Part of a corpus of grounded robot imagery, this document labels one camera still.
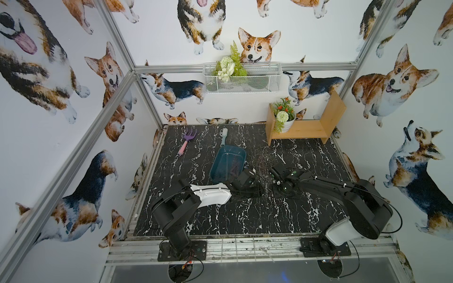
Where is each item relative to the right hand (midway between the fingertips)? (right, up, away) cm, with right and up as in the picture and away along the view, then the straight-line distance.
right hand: (280, 189), depth 89 cm
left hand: (-9, +2, -2) cm, 9 cm away
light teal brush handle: (-30, +28, +28) cm, 50 cm away
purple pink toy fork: (-54, +27, +28) cm, 67 cm away
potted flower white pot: (+4, +38, +6) cm, 38 cm away
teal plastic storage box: (-27, +12, +15) cm, 33 cm away
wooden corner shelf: (+31, +31, +21) cm, 49 cm away
